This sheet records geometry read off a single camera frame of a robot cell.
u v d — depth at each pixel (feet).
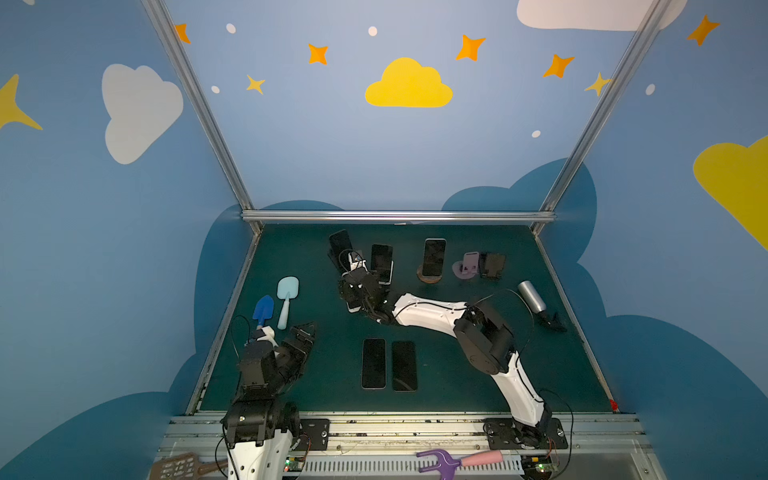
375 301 2.36
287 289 3.32
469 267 3.42
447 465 2.31
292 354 2.16
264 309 3.20
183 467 2.31
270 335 2.30
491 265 3.38
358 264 2.61
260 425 1.67
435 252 3.13
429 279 3.50
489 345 1.77
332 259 3.61
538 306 3.14
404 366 2.80
